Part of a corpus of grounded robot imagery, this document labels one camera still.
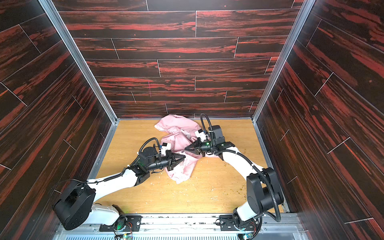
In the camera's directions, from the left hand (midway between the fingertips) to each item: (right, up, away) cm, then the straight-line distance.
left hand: (186, 158), depth 74 cm
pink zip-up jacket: (-5, +12, +28) cm, 31 cm away
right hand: (0, +5, +6) cm, 8 cm away
